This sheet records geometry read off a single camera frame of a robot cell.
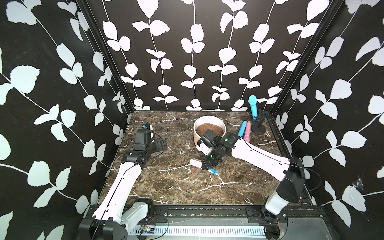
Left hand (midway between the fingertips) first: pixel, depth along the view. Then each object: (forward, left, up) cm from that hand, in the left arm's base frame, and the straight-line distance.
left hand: (158, 138), depth 80 cm
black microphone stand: (+21, -68, -20) cm, 74 cm away
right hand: (-15, -22, -4) cm, 27 cm away
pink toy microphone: (+10, -56, -16) cm, 60 cm away
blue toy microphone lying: (+18, -56, -18) cm, 61 cm away
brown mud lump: (+13, -25, -11) cm, 30 cm away
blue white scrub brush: (-19, -28, -1) cm, 34 cm away
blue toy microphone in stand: (+18, -54, +10) cm, 58 cm away
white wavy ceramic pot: (+16, -31, -4) cm, 34 cm away
